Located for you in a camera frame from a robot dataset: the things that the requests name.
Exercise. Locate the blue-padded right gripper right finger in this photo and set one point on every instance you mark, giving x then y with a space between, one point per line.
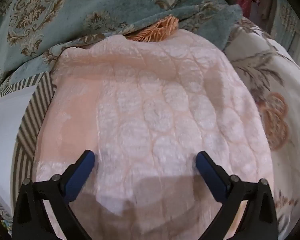
259 220

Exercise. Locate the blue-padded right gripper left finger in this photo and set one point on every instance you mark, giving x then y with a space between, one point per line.
30 220

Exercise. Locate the striped-edge white tray box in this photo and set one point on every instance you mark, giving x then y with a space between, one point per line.
23 107

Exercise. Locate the cream floral bedsheet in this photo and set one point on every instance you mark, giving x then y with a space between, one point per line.
273 79

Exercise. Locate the pink quilted bedspread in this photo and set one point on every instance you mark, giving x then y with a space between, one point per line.
145 110

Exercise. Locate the teal damask blanket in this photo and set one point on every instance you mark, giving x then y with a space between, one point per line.
33 33

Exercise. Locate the orange fringe cloth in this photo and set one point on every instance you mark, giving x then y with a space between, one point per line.
157 32

